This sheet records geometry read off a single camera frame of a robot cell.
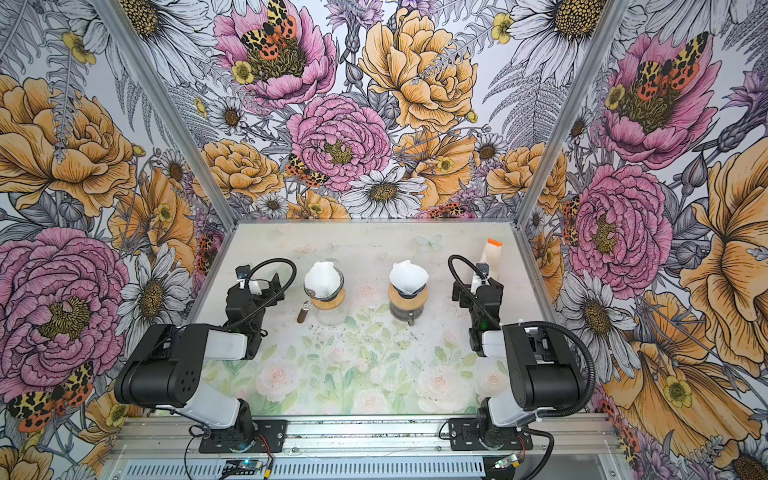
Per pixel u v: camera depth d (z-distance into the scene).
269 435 0.75
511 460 0.71
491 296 0.78
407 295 0.85
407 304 0.87
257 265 0.79
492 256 1.00
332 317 0.96
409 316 0.87
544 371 0.46
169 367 0.46
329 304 0.85
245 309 0.71
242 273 0.78
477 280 0.81
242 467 0.71
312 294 0.80
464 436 0.74
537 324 0.55
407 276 0.86
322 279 0.86
